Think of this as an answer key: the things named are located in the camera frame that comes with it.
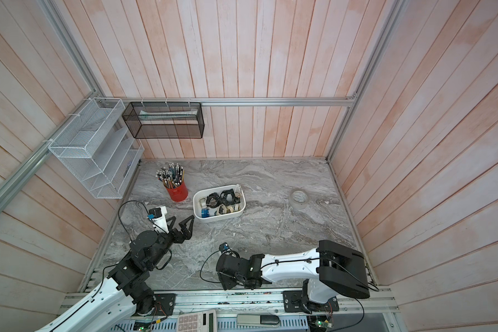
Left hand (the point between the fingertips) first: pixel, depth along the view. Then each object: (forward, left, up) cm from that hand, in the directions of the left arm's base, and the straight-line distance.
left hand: (185, 220), depth 77 cm
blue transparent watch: (+11, -4, -14) cm, 18 cm away
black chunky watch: (+17, -7, -12) cm, 22 cm away
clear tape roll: (+22, -51, -16) cm, 58 cm away
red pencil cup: (+20, +9, -11) cm, 25 cm away
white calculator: (-31, -9, -14) cm, 35 cm away
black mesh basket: (+41, +13, +16) cm, 46 cm away
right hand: (-16, -15, -16) cm, 27 cm away
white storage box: (+19, 0, -11) cm, 22 cm away
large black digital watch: (+20, -14, -14) cm, 28 cm away
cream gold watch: (+11, -16, -11) cm, 22 cm away
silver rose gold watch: (+20, -19, -12) cm, 30 cm away
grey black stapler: (-31, -27, -11) cm, 42 cm away
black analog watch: (+13, -12, -14) cm, 23 cm away
